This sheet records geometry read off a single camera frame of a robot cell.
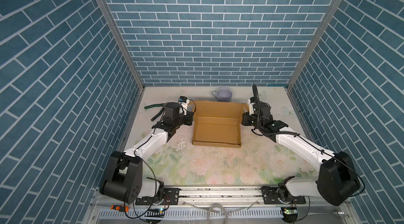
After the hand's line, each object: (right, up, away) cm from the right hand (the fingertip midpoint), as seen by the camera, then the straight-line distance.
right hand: (243, 115), depth 86 cm
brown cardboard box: (-13, -8, +18) cm, 23 cm away
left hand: (-26, +1, 0) cm, 26 cm away
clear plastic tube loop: (-18, -42, -15) cm, 48 cm away
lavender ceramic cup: (-9, +13, +24) cm, 29 cm away
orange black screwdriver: (-59, -40, -17) cm, 73 cm away
